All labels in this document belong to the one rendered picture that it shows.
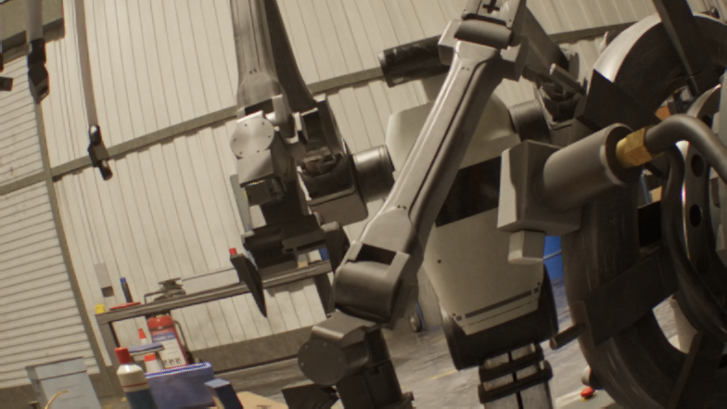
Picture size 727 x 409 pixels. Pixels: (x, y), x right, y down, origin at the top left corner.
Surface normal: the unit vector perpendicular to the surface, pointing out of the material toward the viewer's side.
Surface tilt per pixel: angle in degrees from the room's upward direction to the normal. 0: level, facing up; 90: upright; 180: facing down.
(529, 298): 92
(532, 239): 90
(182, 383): 90
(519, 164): 67
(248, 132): 60
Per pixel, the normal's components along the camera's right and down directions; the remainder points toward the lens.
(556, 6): 0.19, -0.15
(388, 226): -0.20, -0.60
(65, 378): 0.64, -0.26
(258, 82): -0.21, -0.42
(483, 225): -0.11, -0.07
